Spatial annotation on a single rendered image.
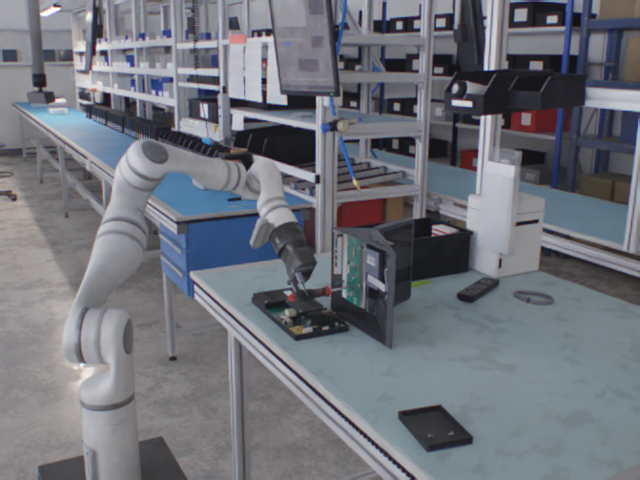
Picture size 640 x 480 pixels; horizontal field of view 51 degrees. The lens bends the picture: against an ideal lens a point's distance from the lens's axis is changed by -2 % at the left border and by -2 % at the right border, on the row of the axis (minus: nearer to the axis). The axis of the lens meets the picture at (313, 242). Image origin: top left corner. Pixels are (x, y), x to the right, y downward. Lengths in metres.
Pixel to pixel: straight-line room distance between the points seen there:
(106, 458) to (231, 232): 1.93
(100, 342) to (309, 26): 1.82
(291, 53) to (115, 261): 1.69
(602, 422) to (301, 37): 1.93
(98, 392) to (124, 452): 0.12
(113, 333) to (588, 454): 0.77
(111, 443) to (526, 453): 0.67
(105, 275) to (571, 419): 0.84
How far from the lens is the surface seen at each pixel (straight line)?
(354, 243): 1.50
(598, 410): 1.29
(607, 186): 5.64
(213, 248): 3.02
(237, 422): 2.10
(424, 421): 1.17
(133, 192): 1.43
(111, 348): 1.14
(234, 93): 3.94
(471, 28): 3.92
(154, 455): 1.38
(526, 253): 1.98
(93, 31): 5.30
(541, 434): 1.18
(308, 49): 2.72
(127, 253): 1.25
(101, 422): 1.20
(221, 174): 1.52
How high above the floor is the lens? 1.58
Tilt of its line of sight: 15 degrees down
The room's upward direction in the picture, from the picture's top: straight up
